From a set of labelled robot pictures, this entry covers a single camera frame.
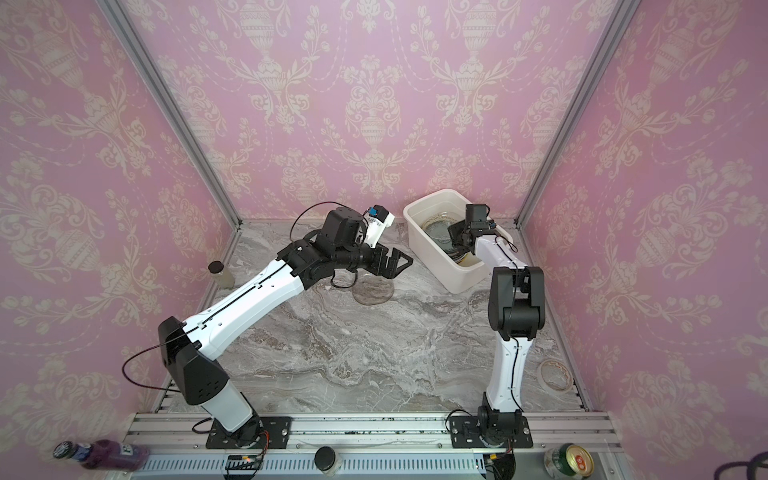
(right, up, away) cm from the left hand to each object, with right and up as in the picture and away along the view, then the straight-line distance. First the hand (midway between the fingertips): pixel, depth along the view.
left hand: (401, 258), depth 71 cm
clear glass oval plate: (-9, -11, +29) cm, 33 cm away
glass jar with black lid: (-60, -8, +31) cm, 68 cm away
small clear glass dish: (+15, +10, +39) cm, 43 cm away
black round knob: (-16, -42, -9) cm, 46 cm away
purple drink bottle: (-65, -43, -7) cm, 78 cm away
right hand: (+19, +9, +31) cm, 37 cm away
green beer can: (+35, -42, -10) cm, 55 cm away
